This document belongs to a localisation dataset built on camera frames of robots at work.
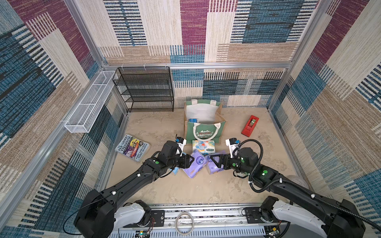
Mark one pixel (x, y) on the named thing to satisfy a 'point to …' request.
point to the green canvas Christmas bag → (204, 120)
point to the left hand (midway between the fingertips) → (191, 158)
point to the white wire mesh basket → (83, 118)
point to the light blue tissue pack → (175, 171)
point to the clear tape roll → (298, 180)
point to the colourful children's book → (133, 148)
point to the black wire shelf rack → (146, 89)
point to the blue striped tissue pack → (193, 120)
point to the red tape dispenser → (250, 126)
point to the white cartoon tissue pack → (204, 147)
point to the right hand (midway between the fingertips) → (216, 158)
